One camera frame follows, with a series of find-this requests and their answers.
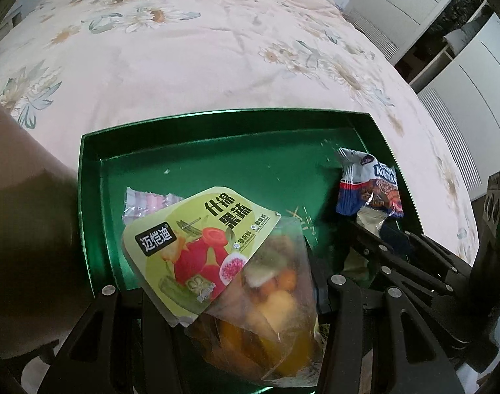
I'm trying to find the blue red cookie packet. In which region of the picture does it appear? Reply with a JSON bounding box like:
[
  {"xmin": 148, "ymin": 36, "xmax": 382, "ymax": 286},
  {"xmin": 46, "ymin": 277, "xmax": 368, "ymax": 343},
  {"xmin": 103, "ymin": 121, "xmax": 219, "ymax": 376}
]
[{"xmin": 336, "ymin": 148, "xmax": 404, "ymax": 237}]

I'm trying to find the black and bronze kettle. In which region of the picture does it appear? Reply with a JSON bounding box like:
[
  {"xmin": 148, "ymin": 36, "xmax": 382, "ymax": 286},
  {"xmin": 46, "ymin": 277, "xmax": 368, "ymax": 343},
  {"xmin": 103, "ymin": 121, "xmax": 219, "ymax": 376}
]
[{"xmin": 0, "ymin": 103, "xmax": 92, "ymax": 359}]

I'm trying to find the green tray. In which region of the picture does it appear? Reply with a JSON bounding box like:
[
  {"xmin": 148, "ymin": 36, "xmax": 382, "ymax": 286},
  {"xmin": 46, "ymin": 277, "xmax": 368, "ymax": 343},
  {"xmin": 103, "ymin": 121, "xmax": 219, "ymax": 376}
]
[{"xmin": 78, "ymin": 107, "xmax": 424, "ymax": 391}]

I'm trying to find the floral pink bed quilt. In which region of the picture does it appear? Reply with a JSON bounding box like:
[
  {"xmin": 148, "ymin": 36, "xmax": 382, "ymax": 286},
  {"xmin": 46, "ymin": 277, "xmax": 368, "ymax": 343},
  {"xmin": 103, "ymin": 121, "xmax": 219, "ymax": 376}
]
[{"xmin": 0, "ymin": 0, "xmax": 480, "ymax": 262}]

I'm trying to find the white sliding wardrobe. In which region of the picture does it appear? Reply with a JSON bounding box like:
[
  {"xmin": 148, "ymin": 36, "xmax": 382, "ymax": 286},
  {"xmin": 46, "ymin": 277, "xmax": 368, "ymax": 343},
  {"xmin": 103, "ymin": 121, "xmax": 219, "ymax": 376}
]
[{"xmin": 344, "ymin": 0, "xmax": 500, "ymax": 199}]

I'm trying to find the mixed fruit chips bag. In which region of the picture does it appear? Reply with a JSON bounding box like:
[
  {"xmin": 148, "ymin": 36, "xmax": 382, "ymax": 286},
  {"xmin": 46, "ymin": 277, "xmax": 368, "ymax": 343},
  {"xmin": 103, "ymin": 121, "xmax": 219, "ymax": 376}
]
[{"xmin": 121, "ymin": 187, "xmax": 324, "ymax": 388}]

